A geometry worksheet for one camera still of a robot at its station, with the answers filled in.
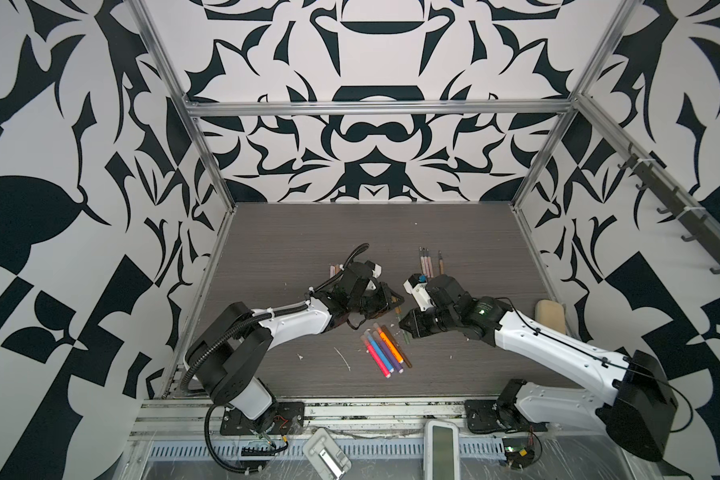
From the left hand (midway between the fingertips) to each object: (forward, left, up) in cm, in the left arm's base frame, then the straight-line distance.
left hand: (410, 296), depth 80 cm
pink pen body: (+18, -10, -13) cm, 24 cm away
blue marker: (-9, +8, -13) cm, 18 cm away
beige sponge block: (-1, -43, -11) cm, 44 cm away
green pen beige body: (+21, -9, -14) cm, 27 cm away
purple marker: (-10, +6, -14) cm, 18 cm away
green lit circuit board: (-33, -23, -15) cm, 43 cm away
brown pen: (+17, -11, -14) cm, 25 cm away
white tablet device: (-33, -4, -10) cm, 35 cm away
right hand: (-7, +3, -1) cm, 7 cm away
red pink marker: (-11, +9, -13) cm, 20 cm away
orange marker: (-7, +6, -13) cm, 16 cm away
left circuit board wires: (-31, +37, -17) cm, 51 cm away
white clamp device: (-33, +22, -12) cm, 41 cm away
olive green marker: (-4, +3, -2) cm, 5 cm away
